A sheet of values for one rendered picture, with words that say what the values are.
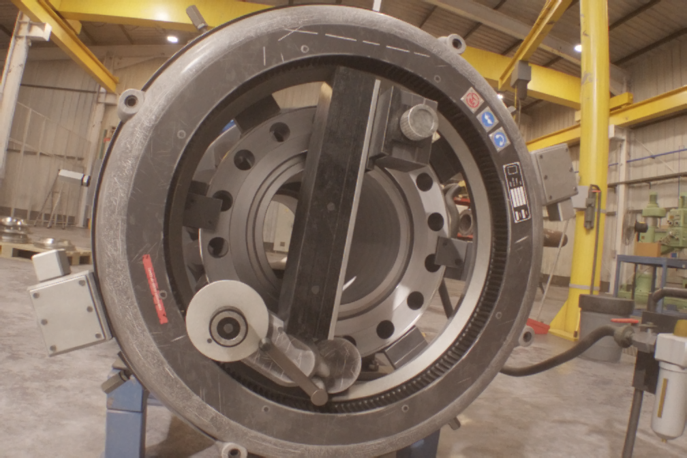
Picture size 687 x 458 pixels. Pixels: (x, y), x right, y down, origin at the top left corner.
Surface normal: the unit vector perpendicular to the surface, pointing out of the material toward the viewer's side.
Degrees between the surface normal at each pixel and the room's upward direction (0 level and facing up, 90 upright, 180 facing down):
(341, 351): 90
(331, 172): 90
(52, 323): 90
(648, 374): 90
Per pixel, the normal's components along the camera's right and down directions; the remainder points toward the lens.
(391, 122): 0.28, -0.02
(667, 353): -0.95, -0.13
